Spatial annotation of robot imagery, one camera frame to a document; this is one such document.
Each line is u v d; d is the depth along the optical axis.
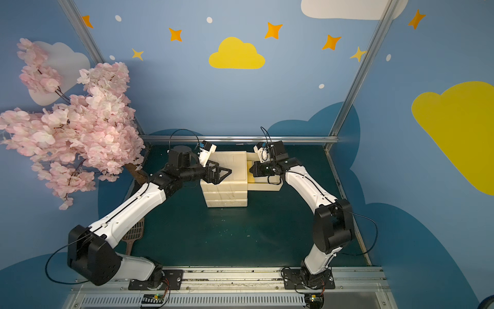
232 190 0.82
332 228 0.46
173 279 0.74
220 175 0.69
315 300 0.73
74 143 0.50
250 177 0.82
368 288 0.74
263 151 0.77
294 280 0.75
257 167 0.76
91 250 0.40
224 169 0.70
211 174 0.68
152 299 0.73
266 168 0.75
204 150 0.67
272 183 0.75
